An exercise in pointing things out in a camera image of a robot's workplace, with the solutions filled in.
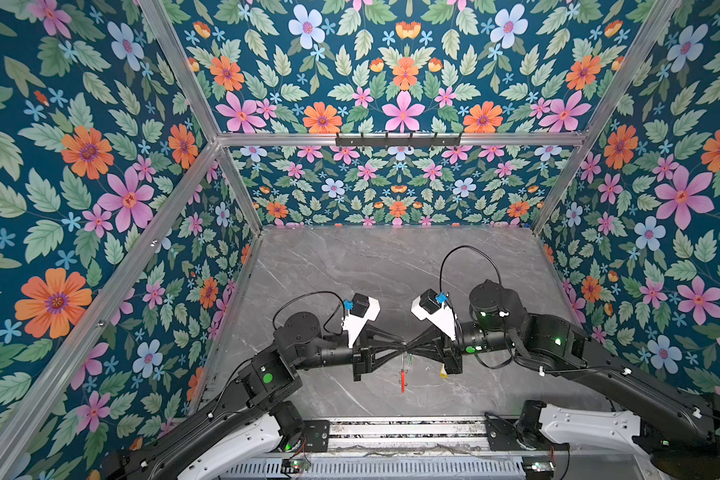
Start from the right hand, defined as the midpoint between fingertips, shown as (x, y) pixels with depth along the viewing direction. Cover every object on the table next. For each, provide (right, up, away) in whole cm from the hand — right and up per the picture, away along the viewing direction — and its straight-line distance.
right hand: (409, 345), depth 56 cm
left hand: (-1, +1, -4) cm, 4 cm away
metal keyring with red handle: (-1, -7, +1) cm, 7 cm away
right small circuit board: (+32, -34, +14) cm, 49 cm away
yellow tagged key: (+12, -16, +28) cm, 34 cm away
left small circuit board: (-25, -33, +14) cm, 44 cm away
